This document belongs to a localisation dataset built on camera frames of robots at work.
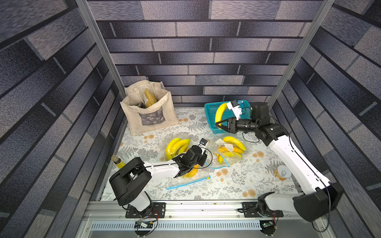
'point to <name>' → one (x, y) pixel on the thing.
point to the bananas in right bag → (232, 146)
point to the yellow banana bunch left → (176, 147)
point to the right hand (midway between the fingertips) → (216, 123)
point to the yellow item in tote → (151, 99)
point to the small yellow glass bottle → (117, 161)
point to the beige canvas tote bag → (141, 119)
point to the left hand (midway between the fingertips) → (206, 151)
